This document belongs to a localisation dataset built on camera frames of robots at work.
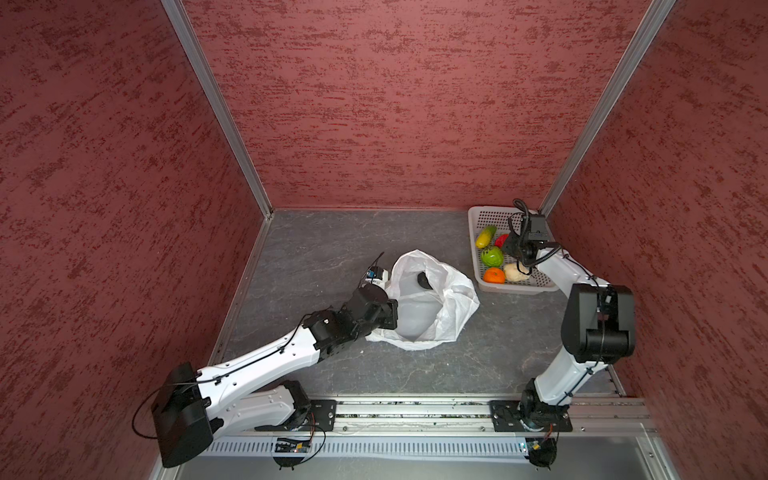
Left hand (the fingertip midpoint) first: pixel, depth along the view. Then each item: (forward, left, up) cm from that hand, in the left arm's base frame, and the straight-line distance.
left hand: (397, 311), depth 77 cm
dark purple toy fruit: (+15, -9, -10) cm, 20 cm away
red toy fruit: (+34, -38, -11) cm, 52 cm away
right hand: (+25, -37, -5) cm, 45 cm away
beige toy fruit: (+17, -37, -8) cm, 42 cm away
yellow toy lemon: (+35, -33, -11) cm, 49 cm away
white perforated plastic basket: (+43, -31, -9) cm, 54 cm away
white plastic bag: (+9, -12, -13) cm, 20 cm away
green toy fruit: (+25, -33, -8) cm, 42 cm away
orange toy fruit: (+18, -32, -10) cm, 39 cm away
